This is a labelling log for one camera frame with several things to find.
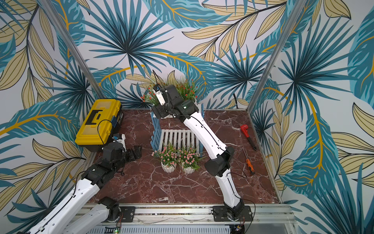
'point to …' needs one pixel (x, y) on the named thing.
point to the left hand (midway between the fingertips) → (134, 150)
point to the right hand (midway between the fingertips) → (162, 104)
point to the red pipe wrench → (244, 127)
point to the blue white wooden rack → (160, 138)
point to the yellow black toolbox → (102, 123)
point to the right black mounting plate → (220, 214)
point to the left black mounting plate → (128, 213)
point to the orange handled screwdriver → (250, 166)
